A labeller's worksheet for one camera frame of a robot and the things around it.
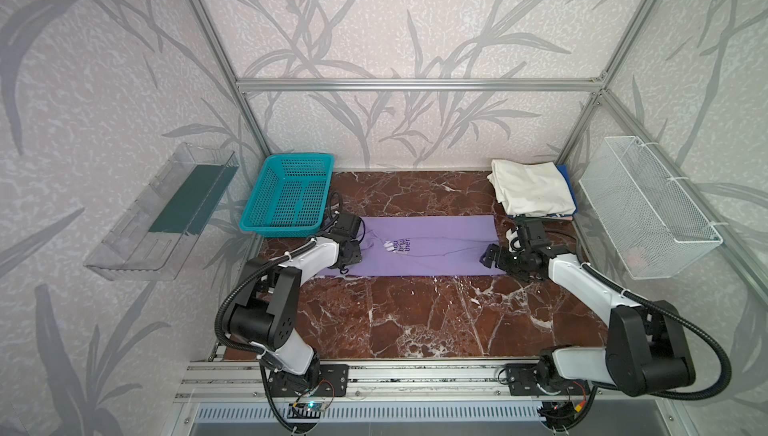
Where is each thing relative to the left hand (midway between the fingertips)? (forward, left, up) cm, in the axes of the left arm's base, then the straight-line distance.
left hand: (352, 246), depth 95 cm
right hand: (-4, -44, +3) cm, 44 cm away
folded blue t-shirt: (+33, -78, +3) cm, 84 cm away
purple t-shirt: (+2, -14, -3) cm, 14 cm away
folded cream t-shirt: (+20, -61, +6) cm, 65 cm away
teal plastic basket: (+23, +26, -4) cm, 35 cm away
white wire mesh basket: (-11, -70, +31) cm, 78 cm away
